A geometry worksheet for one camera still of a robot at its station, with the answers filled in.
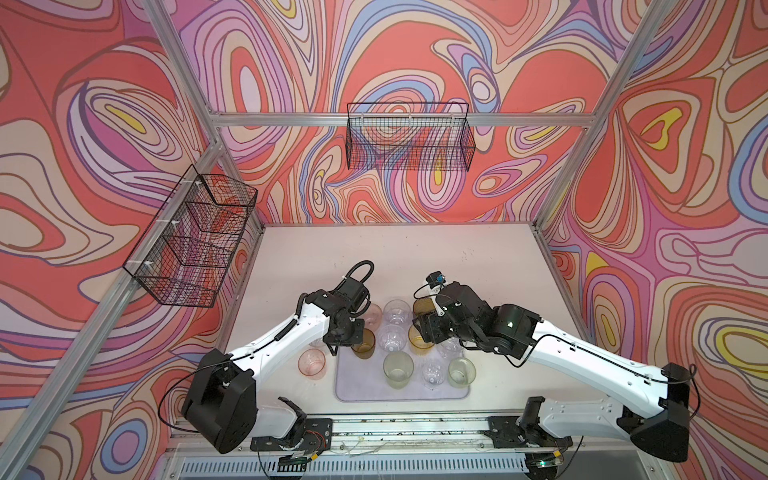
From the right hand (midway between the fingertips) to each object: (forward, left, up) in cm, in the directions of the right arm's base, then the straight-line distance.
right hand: (428, 324), depth 73 cm
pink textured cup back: (+11, +15, -17) cm, 25 cm away
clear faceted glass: (+11, +7, -13) cm, 19 cm away
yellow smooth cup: (-1, +2, -11) cm, 11 cm away
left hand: (+2, +18, -11) cm, 21 cm away
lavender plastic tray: (-7, +18, -20) cm, 27 cm away
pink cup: (-3, +32, -16) cm, 36 cm away
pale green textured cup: (-6, -10, -18) cm, 21 cm away
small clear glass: (-7, -2, -18) cm, 19 cm away
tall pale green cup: (-5, +8, -16) cm, 18 cm away
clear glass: (-10, +23, +15) cm, 29 cm away
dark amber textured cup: (0, +17, -15) cm, 22 cm away
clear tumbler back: (+3, +9, -13) cm, 16 cm away
